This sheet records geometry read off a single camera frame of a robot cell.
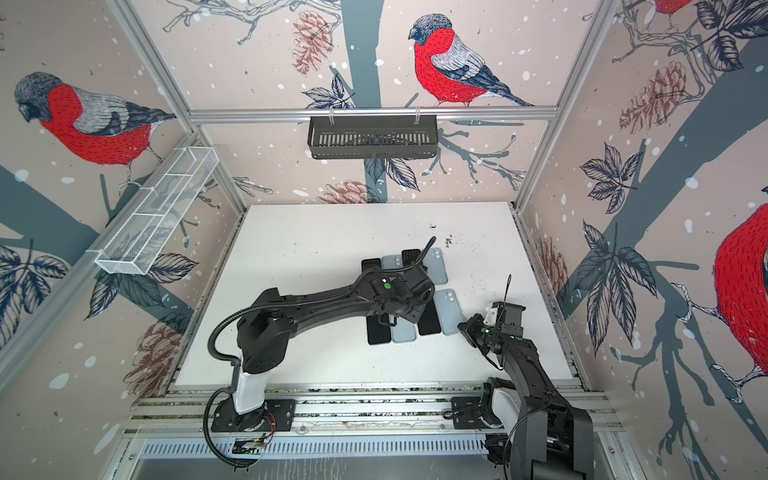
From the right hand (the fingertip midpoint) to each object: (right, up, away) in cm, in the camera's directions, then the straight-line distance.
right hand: (459, 327), depth 87 cm
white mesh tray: (-83, +34, -8) cm, 91 cm away
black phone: (-9, +1, +1) cm, 9 cm away
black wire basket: (-25, +62, +17) cm, 69 cm away
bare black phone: (-28, +17, +17) cm, 37 cm away
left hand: (-13, +7, -4) cm, 15 cm away
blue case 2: (-17, -2, +1) cm, 17 cm away
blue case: (-2, +3, +8) cm, 8 cm away
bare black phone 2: (-14, +19, +20) cm, 31 cm away
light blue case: (-20, +17, +18) cm, 32 cm away
